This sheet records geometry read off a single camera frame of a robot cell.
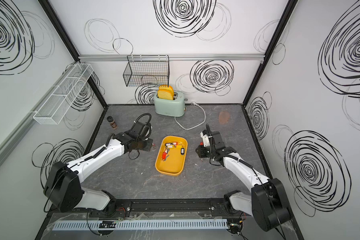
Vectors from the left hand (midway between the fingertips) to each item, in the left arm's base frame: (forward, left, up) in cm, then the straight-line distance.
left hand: (149, 144), depth 86 cm
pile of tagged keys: (-1, -9, -10) cm, 14 cm away
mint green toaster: (+30, -14, 0) cm, 33 cm away
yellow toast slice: (+33, -7, +11) cm, 36 cm away
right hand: (-2, -29, -1) cm, 29 cm away
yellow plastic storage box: (-7, -15, -10) cm, 19 cm away
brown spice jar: (+18, +29, -2) cm, 34 cm away
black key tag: (+1, -19, -10) cm, 22 cm away
